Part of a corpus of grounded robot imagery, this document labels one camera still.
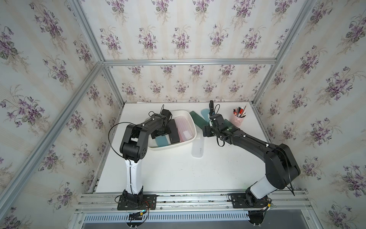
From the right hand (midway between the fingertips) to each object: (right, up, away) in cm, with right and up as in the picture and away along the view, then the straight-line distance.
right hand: (209, 128), depth 91 cm
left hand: (-32, -6, +10) cm, 34 cm away
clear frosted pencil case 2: (-7, -12, +5) cm, 15 cm away
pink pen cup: (+22, +9, +9) cm, 26 cm away
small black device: (+6, +16, +24) cm, 30 cm away
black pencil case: (-24, -6, +7) cm, 26 cm away
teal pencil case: (-32, -9, +5) cm, 34 cm away
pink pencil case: (-17, -2, +8) cm, 19 cm away
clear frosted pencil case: (-17, +6, +16) cm, 25 cm away
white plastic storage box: (-38, -11, +3) cm, 40 cm away
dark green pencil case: (+17, +2, +15) cm, 23 cm away
